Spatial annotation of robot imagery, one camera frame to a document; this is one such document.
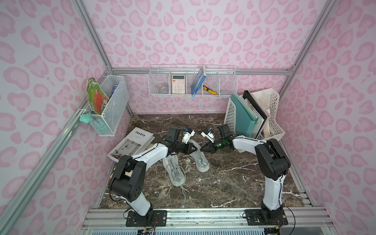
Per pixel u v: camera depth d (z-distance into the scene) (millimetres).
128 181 456
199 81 881
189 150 771
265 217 646
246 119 759
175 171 839
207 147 853
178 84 949
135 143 977
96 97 750
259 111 812
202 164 874
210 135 854
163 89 938
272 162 526
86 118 620
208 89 979
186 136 818
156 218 728
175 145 748
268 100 930
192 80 986
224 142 816
